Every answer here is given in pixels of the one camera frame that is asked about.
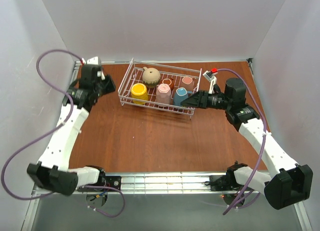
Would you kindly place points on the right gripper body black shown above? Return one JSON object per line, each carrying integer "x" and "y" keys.
{"x": 203, "y": 100}

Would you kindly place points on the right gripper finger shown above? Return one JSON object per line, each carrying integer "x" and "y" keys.
{"x": 193, "y": 98}
{"x": 190, "y": 103}

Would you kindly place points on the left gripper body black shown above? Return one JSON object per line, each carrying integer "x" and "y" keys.
{"x": 104, "y": 83}

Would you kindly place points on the blue floral mug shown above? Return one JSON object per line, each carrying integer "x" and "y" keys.
{"x": 180, "y": 95}

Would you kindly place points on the pink floral mug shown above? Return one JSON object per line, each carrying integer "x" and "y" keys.
{"x": 188, "y": 83}

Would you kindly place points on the white mug pink handle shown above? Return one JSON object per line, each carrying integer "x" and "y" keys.
{"x": 163, "y": 95}

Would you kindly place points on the yellow enamel mug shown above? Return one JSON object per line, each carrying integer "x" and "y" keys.
{"x": 139, "y": 93}

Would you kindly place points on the dark brown glazed mug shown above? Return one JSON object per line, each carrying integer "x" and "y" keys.
{"x": 169, "y": 82}

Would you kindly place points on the beige round mug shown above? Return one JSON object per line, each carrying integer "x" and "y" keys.
{"x": 151, "y": 77}

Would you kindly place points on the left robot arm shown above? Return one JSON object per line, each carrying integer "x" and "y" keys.
{"x": 52, "y": 172}

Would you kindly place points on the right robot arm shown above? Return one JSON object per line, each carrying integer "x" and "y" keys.
{"x": 286, "y": 182}

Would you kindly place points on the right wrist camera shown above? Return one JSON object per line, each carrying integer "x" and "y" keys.
{"x": 210, "y": 76}

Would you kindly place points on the white wire dish rack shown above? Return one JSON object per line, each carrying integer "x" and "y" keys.
{"x": 134, "y": 75}

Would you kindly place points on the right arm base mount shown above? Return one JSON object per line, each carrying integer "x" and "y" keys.
{"x": 223, "y": 183}

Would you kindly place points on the aluminium front rail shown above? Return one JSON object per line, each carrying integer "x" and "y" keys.
{"x": 165, "y": 183}

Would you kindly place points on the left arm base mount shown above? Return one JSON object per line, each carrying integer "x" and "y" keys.
{"x": 98, "y": 196}

